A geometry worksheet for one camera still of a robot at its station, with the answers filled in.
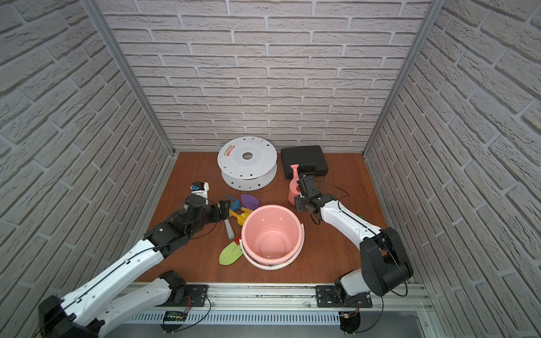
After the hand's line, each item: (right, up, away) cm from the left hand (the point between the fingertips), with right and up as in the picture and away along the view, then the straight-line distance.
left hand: (217, 198), depth 78 cm
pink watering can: (+30, +1, +10) cm, 31 cm away
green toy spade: (+4, -23, +5) cm, 24 cm away
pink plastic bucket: (+20, -18, +9) cm, 29 cm away
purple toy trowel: (+9, -4, +20) cm, 23 cm away
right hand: (+35, -2, +12) cm, 37 cm away
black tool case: (+40, +16, +32) cm, 54 cm away
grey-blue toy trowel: (+1, -13, +12) cm, 17 cm away
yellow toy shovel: (+6, -11, +15) cm, 19 cm away
